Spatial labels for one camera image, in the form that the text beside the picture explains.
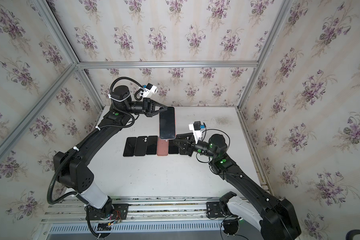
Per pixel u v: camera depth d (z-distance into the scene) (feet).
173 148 3.12
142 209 2.46
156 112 2.09
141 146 3.16
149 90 2.12
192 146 1.96
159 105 2.13
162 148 3.15
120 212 2.37
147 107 1.98
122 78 1.96
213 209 2.40
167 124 2.11
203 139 2.02
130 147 3.13
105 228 2.34
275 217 1.27
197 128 1.95
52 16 2.42
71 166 1.40
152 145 3.24
